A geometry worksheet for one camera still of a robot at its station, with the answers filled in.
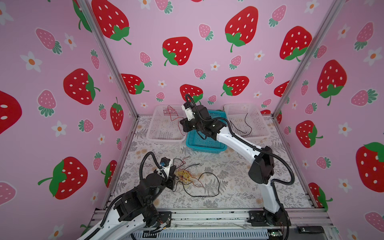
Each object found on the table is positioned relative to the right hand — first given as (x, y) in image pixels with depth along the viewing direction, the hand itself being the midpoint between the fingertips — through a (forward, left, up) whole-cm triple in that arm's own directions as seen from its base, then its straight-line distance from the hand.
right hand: (179, 121), depth 82 cm
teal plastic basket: (+5, -8, -26) cm, 28 cm away
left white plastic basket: (+18, +18, -25) cm, 36 cm away
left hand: (-25, -3, -6) cm, 26 cm away
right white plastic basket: (+30, -36, -18) cm, 50 cm away
